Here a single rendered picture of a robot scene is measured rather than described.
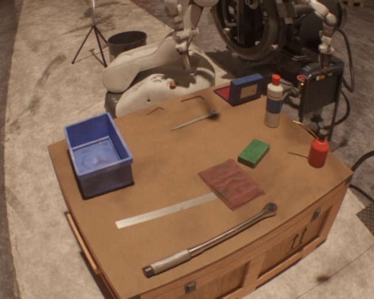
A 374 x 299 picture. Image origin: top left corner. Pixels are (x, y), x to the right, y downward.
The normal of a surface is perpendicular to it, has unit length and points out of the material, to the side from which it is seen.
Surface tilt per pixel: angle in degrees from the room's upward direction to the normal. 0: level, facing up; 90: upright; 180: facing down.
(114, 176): 90
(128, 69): 90
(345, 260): 0
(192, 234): 0
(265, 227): 0
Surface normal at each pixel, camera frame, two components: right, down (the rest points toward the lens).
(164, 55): -0.16, 0.63
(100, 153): 0.00, -0.77
